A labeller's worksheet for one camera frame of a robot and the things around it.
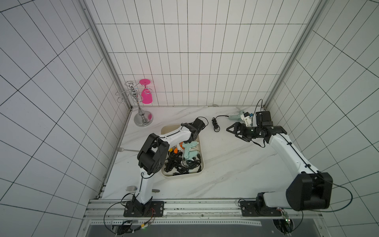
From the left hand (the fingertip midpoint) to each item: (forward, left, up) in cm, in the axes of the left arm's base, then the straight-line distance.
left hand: (177, 133), depth 95 cm
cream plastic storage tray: (-18, -5, -1) cm, 19 cm away
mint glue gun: (-13, -10, -4) cm, 17 cm away
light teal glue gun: (-10, -7, +1) cm, 12 cm away
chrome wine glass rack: (+17, +28, -6) cm, 33 cm away
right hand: (-7, -29, +12) cm, 32 cm away
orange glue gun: (-12, 0, -1) cm, 12 cm away
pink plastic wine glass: (+25, +22, +12) cm, 35 cm away
